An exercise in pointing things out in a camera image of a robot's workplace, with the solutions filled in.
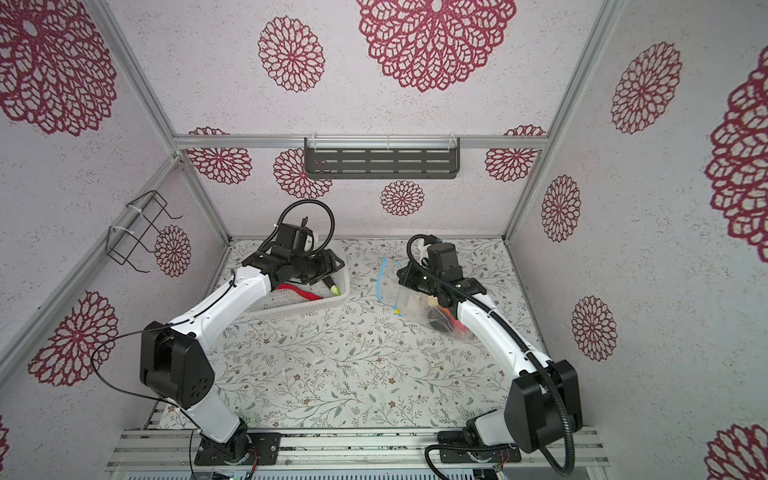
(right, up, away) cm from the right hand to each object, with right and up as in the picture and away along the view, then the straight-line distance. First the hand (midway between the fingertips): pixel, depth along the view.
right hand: (397, 267), depth 81 cm
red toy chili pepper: (-30, -10, +22) cm, 38 cm away
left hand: (-17, -1, +4) cm, 17 cm away
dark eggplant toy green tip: (-20, -8, +22) cm, 31 cm away
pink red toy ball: (+21, -19, +16) cm, 32 cm away
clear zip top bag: (+6, -12, +15) cm, 20 cm away
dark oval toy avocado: (+11, -17, +5) cm, 21 cm away
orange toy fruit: (+9, -9, -20) cm, 24 cm away
